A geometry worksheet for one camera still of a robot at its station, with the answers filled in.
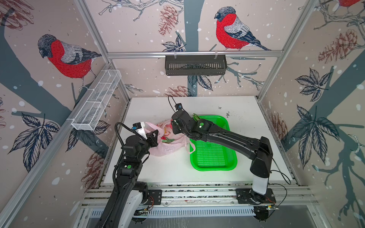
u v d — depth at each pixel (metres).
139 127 0.66
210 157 0.88
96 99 0.79
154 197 0.73
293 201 0.75
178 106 0.67
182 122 0.55
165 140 0.90
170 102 0.55
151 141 0.66
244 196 0.73
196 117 0.95
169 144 0.84
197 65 1.06
